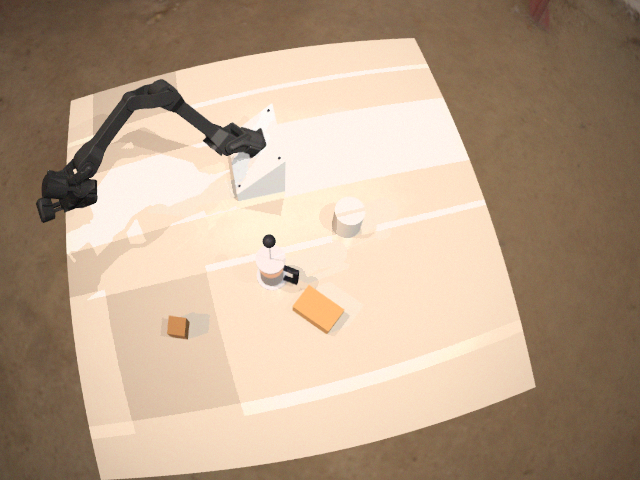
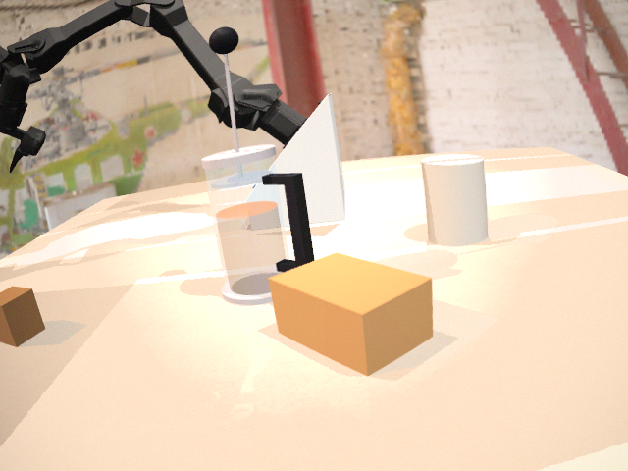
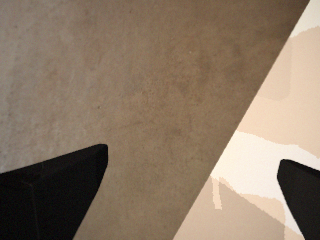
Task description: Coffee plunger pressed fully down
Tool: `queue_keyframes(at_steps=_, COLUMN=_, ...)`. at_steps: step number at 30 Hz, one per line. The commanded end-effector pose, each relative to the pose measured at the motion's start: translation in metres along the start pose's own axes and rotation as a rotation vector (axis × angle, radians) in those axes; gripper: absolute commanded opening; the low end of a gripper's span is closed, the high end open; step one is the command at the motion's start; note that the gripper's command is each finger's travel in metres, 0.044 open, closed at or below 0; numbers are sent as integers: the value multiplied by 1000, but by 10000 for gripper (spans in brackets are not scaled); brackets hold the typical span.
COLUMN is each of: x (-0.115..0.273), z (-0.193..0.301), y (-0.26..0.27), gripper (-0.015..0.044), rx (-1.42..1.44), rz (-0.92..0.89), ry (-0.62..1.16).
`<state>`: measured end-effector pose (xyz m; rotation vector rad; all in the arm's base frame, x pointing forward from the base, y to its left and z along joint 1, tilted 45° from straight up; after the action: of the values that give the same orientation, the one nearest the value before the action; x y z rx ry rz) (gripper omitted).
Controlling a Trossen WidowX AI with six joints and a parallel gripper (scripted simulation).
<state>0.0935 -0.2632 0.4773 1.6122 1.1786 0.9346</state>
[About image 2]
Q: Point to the glass french press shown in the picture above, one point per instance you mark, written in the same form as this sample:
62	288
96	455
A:
247	211

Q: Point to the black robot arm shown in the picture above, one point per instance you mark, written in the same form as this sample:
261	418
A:
255	106

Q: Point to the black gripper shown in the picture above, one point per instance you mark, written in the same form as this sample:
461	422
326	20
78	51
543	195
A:
31	140

